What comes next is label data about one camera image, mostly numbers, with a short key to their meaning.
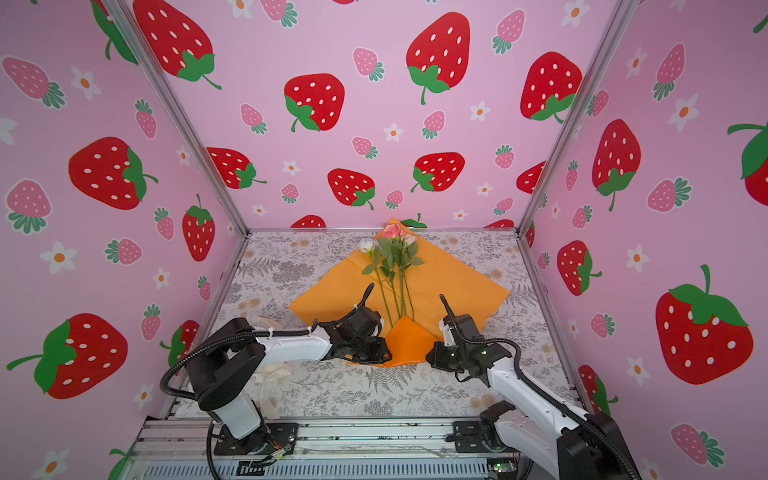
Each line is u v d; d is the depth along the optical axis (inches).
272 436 28.9
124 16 26.9
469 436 29.1
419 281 41.4
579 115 33.9
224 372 18.3
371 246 43.4
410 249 43.6
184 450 28.5
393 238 43.5
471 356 24.8
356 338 28.2
